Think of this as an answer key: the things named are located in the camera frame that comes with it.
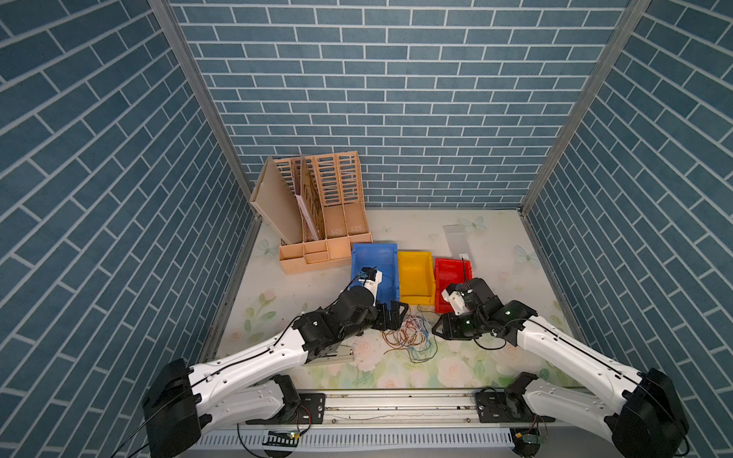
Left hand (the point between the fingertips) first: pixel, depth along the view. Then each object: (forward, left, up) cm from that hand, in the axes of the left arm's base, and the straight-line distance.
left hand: (403, 310), depth 73 cm
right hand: (-2, -10, -9) cm, 14 cm away
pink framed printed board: (+35, +30, +3) cm, 46 cm away
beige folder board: (+42, +44, 0) cm, 61 cm away
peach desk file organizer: (+54, +29, -10) cm, 62 cm away
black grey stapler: (-14, +17, +12) cm, 25 cm away
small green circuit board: (-26, -32, -18) cm, 45 cm away
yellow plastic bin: (+21, -7, -18) cm, 29 cm away
